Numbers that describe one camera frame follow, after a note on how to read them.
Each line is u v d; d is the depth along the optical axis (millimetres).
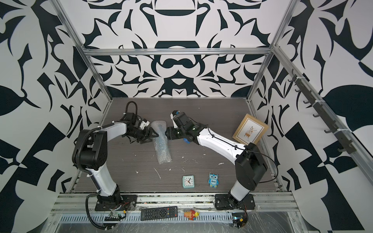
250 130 911
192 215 686
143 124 912
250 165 439
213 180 808
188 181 793
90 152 502
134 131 824
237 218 724
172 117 769
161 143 889
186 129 625
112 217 675
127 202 728
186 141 624
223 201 743
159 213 701
